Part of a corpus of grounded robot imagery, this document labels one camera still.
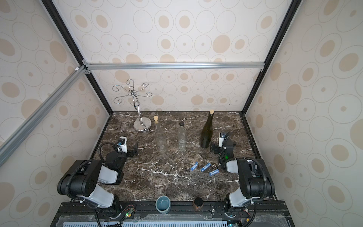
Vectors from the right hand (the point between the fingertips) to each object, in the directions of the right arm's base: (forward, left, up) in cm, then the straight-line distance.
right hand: (225, 142), depth 95 cm
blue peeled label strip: (-19, +8, -6) cm, 22 cm away
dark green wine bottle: (+1, +13, +9) cm, 16 cm away
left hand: (-6, +59, +8) cm, 60 cm away
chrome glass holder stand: (+15, +63, -1) cm, 64 cm away
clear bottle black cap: (+6, +30, -4) cm, 31 cm away
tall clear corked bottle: (+2, +45, -1) cm, 45 cm away
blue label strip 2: (-16, +20, -5) cm, 26 cm away
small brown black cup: (-38, +19, +4) cm, 43 cm away
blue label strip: (-16, +14, -6) cm, 22 cm away
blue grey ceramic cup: (-38, +37, -5) cm, 53 cm away
